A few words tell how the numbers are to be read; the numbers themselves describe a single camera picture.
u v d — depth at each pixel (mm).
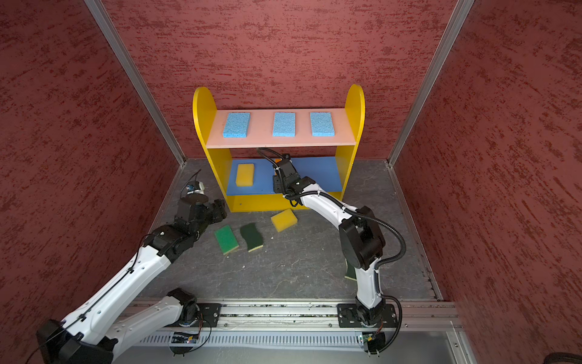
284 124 744
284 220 977
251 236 929
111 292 428
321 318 756
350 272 823
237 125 740
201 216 576
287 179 696
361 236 509
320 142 712
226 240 915
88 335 380
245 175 945
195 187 652
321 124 745
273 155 781
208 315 742
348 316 739
